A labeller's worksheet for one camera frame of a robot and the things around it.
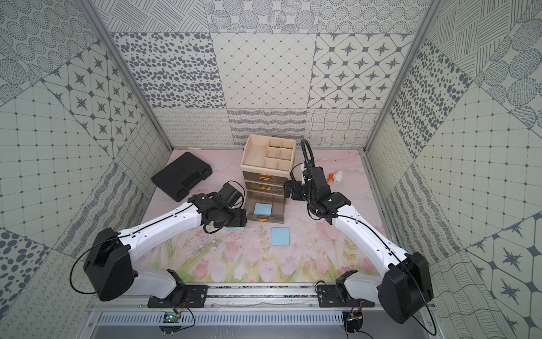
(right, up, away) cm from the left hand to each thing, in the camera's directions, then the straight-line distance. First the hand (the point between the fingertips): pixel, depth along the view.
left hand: (245, 222), depth 81 cm
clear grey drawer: (+7, +17, +1) cm, 19 cm away
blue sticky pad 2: (-6, -5, +9) cm, 12 cm away
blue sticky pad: (+6, +2, +14) cm, 16 cm away
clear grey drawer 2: (+5, +13, +9) cm, 17 cm away
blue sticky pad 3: (+14, -8, +8) cm, 18 cm away
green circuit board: (-24, -30, -9) cm, 40 cm away
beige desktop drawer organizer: (+8, +23, +3) cm, 25 cm away
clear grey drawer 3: (+13, +2, +17) cm, 21 cm away
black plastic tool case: (-34, +17, +21) cm, 44 cm away
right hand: (+20, +14, +1) cm, 24 cm away
